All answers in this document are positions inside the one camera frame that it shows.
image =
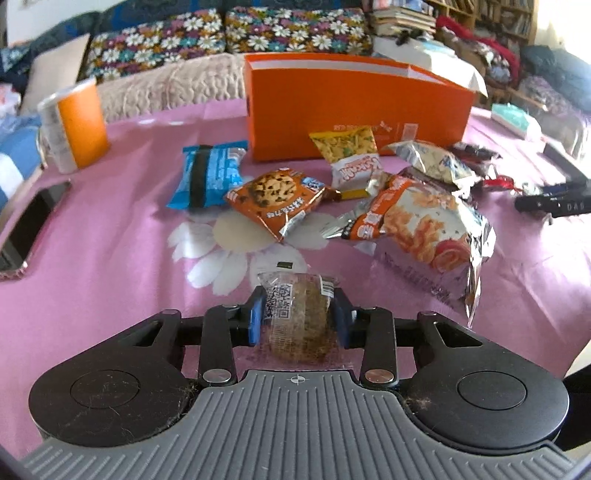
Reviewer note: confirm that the white cloth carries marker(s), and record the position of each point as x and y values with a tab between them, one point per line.
429	57

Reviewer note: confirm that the dark clothes pile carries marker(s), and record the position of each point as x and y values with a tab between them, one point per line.
558	69

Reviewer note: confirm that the floral cushion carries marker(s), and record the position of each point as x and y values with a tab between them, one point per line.
300	30
152	44

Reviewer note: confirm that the quilted sofa cover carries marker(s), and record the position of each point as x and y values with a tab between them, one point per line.
175	87

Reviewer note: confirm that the purple floral tablecloth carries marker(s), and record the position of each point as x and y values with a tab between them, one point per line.
115	258

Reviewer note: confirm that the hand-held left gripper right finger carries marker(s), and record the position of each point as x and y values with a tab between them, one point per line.
341	318

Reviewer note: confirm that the yellow white snack packet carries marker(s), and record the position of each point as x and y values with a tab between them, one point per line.
346	147

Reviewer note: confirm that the stack of books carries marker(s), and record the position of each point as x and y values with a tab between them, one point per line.
401	18

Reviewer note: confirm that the purple floral cloth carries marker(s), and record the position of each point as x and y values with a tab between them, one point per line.
554	99

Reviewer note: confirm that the dark red snack packet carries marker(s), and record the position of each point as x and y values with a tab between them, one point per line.
473	151

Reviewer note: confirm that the brown cookie packet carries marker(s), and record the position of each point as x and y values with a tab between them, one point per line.
272	194

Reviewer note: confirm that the orange cardboard box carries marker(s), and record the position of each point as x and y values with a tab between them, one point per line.
351	106

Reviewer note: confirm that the silver packet orange snack print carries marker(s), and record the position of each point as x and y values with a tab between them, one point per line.
429	230

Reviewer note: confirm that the red garment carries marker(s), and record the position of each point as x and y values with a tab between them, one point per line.
489	41

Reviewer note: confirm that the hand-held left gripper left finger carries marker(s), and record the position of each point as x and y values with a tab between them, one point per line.
256	316

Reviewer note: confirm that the clear brown cake packet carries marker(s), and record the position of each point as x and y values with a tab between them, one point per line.
300	318

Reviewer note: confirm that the orange white cup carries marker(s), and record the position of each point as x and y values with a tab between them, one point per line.
76	124

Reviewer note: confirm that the teal tissue pack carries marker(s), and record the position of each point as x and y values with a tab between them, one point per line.
515	121

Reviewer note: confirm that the beige pillow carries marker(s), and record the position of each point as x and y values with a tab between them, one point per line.
55	69

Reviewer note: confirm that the blue striped cloth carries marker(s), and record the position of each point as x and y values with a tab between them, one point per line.
16	157

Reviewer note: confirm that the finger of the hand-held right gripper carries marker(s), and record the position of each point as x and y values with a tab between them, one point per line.
556	188
563	205

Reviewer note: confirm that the bookshelf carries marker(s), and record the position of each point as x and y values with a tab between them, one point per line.
489	14

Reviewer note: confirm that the black smartphone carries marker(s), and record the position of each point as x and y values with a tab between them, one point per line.
32	226

